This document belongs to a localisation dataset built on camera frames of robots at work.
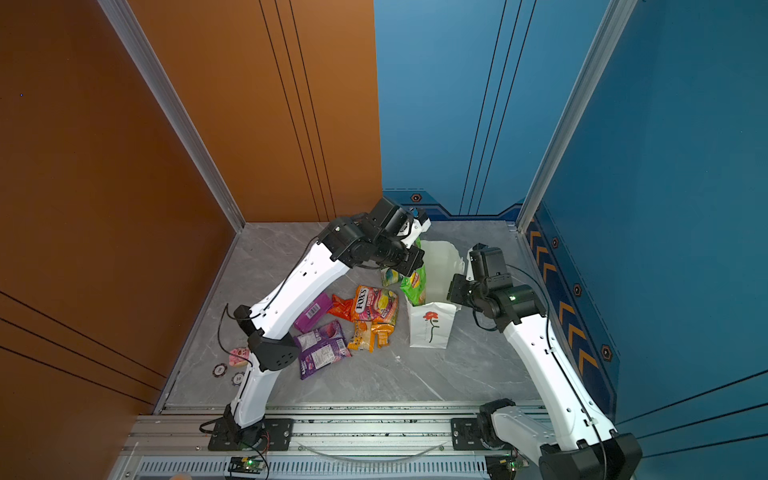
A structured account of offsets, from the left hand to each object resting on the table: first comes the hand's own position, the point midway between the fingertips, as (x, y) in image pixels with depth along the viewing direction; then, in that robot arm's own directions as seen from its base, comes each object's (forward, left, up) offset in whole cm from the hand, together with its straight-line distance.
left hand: (425, 261), depth 71 cm
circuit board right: (-37, -19, -31) cm, 52 cm away
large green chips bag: (-6, +3, -3) cm, 7 cm away
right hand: (-2, -7, -8) cm, 10 cm away
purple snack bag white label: (-11, +28, -27) cm, 40 cm away
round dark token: (-16, +57, -32) cm, 67 cm away
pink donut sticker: (-14, +51, -28) cm, 60 cm away
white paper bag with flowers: (-9, -3, -16) cm, 18 cm away
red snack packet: (+3, +23, -28) cm, 36 cm away
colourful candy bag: (+4, +14, -27) cm, 31 cm away
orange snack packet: (-6, +15, -29) cm, 33 cm away
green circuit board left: (-38, +41, -32) cm, 64 cm away
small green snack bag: (+15, +9, -28) cm, 33 cm away
